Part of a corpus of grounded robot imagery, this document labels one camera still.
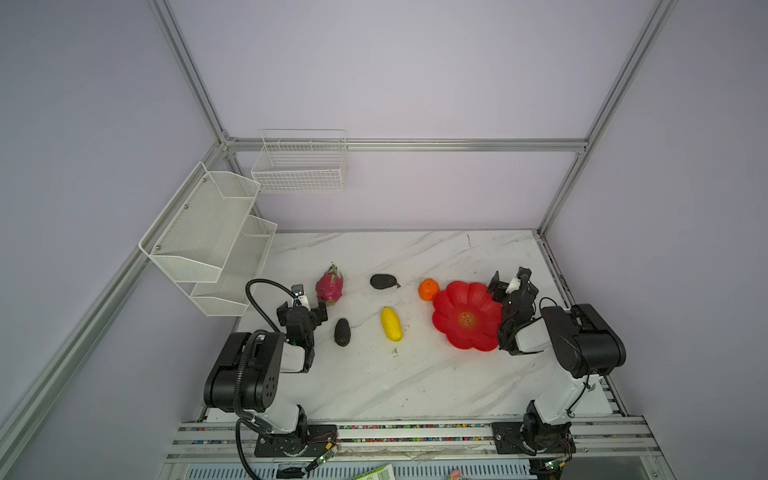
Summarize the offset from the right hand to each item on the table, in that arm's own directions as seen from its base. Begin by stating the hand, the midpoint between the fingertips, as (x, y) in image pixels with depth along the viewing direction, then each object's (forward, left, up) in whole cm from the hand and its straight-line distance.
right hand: (510, 273), depth 93 cm
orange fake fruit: (-1, +26, -6) cm, 27 cm away
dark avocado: (+2, +41, -8) cm, 42 cm away
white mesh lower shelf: (-18, +79, +14) cm, 82 cm away
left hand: (-8, +67, -4) cm, 67 cm away
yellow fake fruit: (-14, +38, -7) cm, 41 cm away
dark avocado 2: (-17, +53, -8) cm, 56 cm away
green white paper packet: (-52, +39, -7) cm, 65 cm away
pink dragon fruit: (-3, +58, -3) cm, 59 cm away
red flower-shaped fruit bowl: (-9, +13, -11) cm, 19 cm away
